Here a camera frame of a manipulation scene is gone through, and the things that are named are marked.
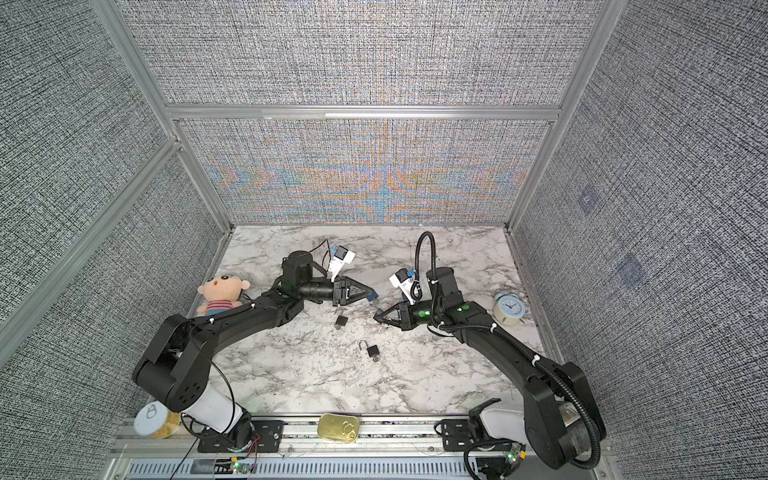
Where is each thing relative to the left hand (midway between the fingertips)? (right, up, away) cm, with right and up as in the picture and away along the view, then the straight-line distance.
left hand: (370, 295), depth 77 cm
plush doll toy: (-47, -2, +16) cm, 49 cm away
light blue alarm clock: (+42, -6, +15) cm, 45 cm away
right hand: (+3, -6, +1) cm, 6 cm away
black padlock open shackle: (0, -18, +11) cm, 21 cm away
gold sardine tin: (-7, -31, -5) cm, 32 cm away
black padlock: (+2, -6, -1) cm, 6 cm away
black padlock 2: (-10, -10, +18) cm, 23 cm away
